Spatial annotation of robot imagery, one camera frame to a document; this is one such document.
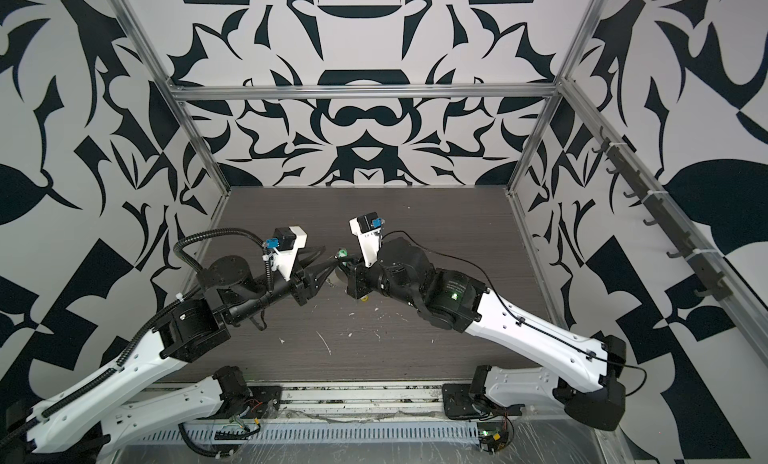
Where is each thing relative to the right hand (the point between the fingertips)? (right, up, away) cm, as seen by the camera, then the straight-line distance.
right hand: (336, 262), depth 59 cm
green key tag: (+1, +2, 0) cm, 2 cm away
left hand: (-1, +3, 0) cm, 3 cm away
